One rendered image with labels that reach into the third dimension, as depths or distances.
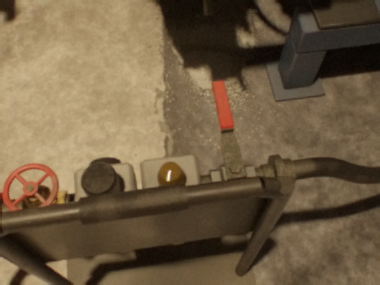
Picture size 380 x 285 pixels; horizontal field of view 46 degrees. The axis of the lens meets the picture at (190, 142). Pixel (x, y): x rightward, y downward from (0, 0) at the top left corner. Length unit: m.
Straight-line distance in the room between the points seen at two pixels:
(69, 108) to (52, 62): 0.17
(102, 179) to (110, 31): 0.86
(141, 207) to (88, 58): 0.89
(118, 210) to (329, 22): 0.74
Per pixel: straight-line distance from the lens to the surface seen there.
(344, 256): 1.13
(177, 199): 0.50
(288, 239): 1.10
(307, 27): 1.09
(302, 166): 0.67
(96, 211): 0.51
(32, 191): 0.61
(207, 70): 1.29
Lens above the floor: 1.05
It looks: 63 degrees down
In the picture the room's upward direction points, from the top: straight up
